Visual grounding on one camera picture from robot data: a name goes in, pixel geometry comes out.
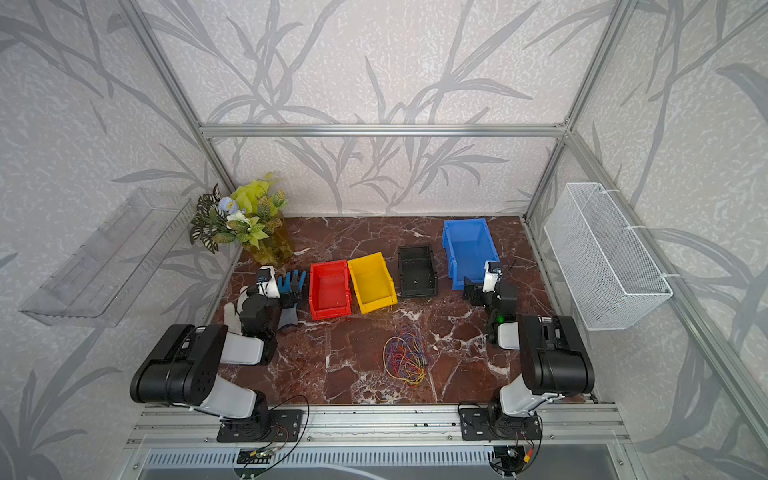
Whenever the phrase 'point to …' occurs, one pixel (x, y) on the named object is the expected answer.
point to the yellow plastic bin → (373, 283)
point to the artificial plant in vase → (252, 214)
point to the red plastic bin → (330, 293)
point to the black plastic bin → (418, 275)
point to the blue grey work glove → (290, 292)
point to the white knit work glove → (232, 313)
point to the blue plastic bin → (469, 244)
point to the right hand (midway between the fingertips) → (481, 275)
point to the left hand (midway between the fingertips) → (282, 275)
